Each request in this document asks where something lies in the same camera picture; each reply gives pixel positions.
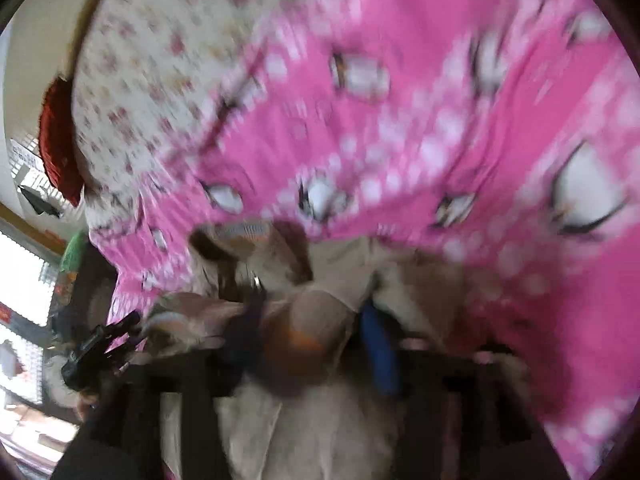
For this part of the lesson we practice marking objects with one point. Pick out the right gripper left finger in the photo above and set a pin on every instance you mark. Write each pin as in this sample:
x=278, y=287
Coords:
x=123, y=441

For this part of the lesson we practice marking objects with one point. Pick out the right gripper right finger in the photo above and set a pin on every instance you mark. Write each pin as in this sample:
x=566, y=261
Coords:
x=462, y=419

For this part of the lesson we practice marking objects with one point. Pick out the beige zip jacket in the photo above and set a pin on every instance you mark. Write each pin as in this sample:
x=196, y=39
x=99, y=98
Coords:
x=308, y=410

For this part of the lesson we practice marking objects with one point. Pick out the green plastic basket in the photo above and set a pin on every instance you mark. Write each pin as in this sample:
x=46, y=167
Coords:
x=74, y=252

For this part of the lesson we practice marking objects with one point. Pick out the dark hanging cloth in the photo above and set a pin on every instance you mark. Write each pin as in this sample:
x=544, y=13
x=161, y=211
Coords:
x=41, y=204

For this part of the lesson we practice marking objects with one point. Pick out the red cloth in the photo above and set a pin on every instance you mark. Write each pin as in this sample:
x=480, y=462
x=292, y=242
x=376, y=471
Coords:
x=56, y=141

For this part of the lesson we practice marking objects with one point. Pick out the pink penguin print blanket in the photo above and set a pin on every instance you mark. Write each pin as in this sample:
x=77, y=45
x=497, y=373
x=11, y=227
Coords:
x=503, y=134

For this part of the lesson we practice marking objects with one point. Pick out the floral print bed sheet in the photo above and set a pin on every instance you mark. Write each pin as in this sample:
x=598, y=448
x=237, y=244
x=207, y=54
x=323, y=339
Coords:
x=143, y=73

